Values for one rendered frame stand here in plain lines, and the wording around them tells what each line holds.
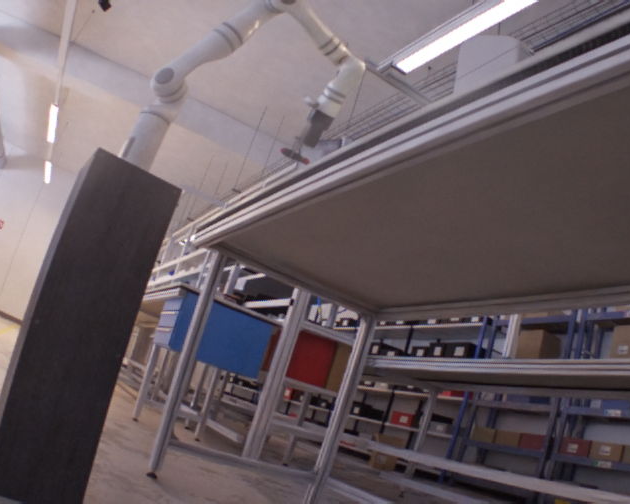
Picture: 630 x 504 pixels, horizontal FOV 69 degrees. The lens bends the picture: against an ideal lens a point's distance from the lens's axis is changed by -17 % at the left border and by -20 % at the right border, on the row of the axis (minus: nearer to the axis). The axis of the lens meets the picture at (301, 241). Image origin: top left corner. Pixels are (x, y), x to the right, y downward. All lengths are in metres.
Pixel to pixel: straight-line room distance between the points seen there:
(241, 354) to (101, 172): 2.12
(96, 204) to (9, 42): 6.29
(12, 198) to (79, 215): 11.73
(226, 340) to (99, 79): 4.76
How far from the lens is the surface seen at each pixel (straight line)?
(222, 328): 3.17
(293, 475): 2.28
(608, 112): 0.89
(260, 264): 2.14
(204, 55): 1.48
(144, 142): 1.39
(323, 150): 3.18
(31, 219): 12.83
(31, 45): 7.40
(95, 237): 1.23
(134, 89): 7.21
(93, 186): 1.25
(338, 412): 2.31
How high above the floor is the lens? 0.44
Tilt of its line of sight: 17 degrees up
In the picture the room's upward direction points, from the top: 18 degrees clockwise
